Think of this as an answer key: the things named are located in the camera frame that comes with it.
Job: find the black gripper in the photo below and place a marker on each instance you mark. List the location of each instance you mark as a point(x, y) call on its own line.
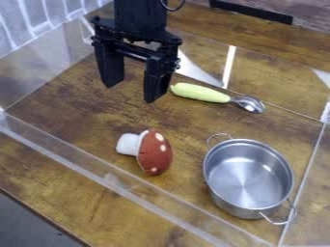
point(154, 46)

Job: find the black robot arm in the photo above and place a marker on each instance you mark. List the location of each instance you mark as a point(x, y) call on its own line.
point(139, 15)

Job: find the red white plush mushroom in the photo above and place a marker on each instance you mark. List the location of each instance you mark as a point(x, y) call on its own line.
point(150, 148)

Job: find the black bar in background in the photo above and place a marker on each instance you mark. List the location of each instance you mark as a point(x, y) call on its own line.
point(237, 8)

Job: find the green handled metal spoon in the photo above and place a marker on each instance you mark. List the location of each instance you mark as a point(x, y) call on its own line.
point(202, 93)

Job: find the clear acrylic enclosure wall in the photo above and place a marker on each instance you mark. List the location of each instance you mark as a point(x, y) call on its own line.
point(62, 121)

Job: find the silver pot with handles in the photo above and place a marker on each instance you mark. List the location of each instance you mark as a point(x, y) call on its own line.
point(249, 179)

